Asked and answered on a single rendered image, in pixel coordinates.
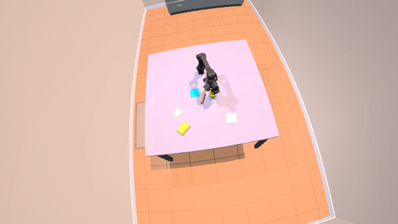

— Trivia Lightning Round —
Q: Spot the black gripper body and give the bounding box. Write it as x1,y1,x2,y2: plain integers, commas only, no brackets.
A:
203,77,220,94

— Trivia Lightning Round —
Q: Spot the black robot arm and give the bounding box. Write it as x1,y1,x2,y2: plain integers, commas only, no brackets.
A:
196,52,220,91

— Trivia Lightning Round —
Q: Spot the yellow flat block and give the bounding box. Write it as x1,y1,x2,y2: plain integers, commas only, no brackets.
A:
177,122,190,135

